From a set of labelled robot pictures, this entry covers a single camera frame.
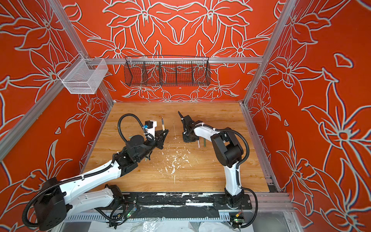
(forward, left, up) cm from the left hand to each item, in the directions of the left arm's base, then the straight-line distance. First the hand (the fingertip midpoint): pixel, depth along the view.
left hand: (167, 129), depth 72 cm
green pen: (+7, -22, -25) cm, 34 cm away
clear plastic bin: (+34, +59, +7) cm, 68 cm away
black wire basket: (+47, +9, +4) cm, 48 cm away
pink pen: (+6, -18, -25) cm, 31 cm away
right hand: (+10, -9, -25) cm, 28 cm away
